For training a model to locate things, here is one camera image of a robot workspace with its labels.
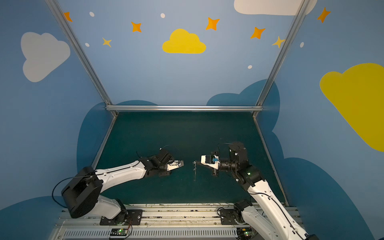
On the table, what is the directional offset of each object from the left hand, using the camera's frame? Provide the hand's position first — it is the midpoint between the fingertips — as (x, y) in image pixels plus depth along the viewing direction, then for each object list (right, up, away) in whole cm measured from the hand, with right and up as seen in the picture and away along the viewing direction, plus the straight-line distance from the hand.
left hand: (170, 163), depth 88 cm
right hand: (+17, +7, -21) cm, 28 cm away
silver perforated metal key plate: (+14, +3, -21) cm, 26 cm away
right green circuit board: (+39, -30, -17) cm, 52 cm away
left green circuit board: (-22, -29, -18) cm, 40 cm away
